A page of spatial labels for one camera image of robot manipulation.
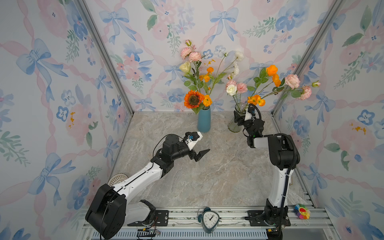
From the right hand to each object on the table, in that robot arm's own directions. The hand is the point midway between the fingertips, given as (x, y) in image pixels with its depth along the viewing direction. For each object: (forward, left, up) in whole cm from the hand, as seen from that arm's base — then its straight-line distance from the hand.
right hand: (240, 109), depth 98 cm
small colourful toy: (-56, -25, -17) cm, 64 cm away
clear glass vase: (-1, 0, +1) cm, 1 cm away
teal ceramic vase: (-5, +23, -6) cm, 24 cm away
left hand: (-30, +25, +7) cm, 39 cm away
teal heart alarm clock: (-61, +22, -14) cm, 66 cm away
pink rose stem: (+4, +2, +14) cm, 14 cm away
